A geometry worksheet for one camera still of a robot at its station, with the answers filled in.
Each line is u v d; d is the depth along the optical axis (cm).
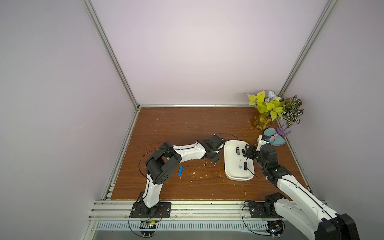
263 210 72
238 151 94
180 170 87
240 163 88
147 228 72
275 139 99
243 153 90
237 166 87
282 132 104
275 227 70
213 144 73
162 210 73
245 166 88
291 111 86
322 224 40
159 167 50
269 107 86
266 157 62
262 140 74
